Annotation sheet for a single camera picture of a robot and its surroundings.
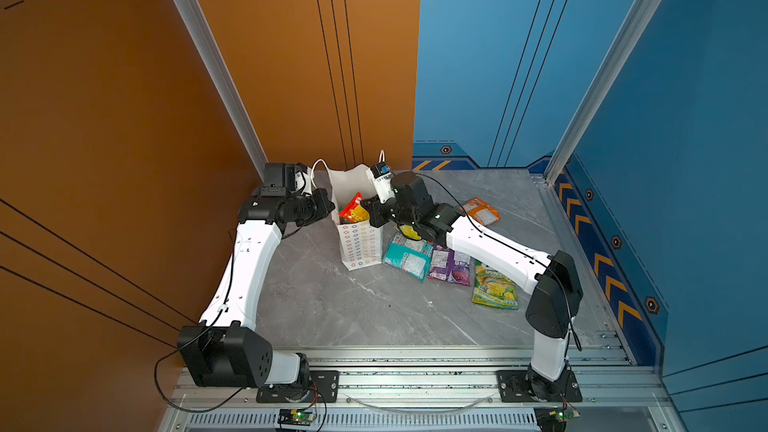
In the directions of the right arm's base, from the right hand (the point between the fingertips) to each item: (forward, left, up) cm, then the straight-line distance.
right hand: (359, 202), depth 78 cm
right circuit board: (-44, -46, -29) cm, 70 cm away
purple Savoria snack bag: (-6, -26, -24) cm, 35 cm away
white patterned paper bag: (-5, +1, -12) cm, 13 cm away
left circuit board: (-44, +14, -28) cm, 54 cm away
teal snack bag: (-2, -14, -24) cm, 27 cm away
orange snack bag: (+16, -40, -24) cm, 49 cm away
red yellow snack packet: (-1, +2, -2) cm, 3 cm away
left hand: (0, +6, 0) cm, 6 cm away
